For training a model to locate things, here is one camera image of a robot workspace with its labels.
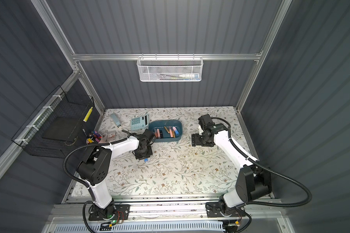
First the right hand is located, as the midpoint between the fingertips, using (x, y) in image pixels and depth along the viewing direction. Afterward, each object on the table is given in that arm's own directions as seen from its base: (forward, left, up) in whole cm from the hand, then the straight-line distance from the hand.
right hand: (200, 142), depth 84 cm
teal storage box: (+17, +22, -12) cm, 31 cm away
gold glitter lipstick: (+14, +16, -13) cm, 25 cm away
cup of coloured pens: (+4, +65, -1) cm, 65 cm away
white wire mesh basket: (+70, +21, +7) cm, 73 cm away
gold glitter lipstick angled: (+18, +22, -12) cm, 31 cm away
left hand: (-4, +32, -13) cm, 34 cm away
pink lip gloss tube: (+16, +18, -13) cm, 27 cm away
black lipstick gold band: (+13, +25, -12) cm, 31 cm away
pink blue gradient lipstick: (-6, +33, -13) cm, 36 cm away
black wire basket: (0, +73, +17) cm, 75 cm away
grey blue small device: (+27, +62, -11) cm, 68 cm away
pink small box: (+12, +61, -11) cm, 63 cm away
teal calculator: (+25, +43, -12) cm, 51 cm away
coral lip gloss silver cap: (+15, +27, -12) cm, 33 cm away
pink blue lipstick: (+18, +15, -12) cm, 26 cm away
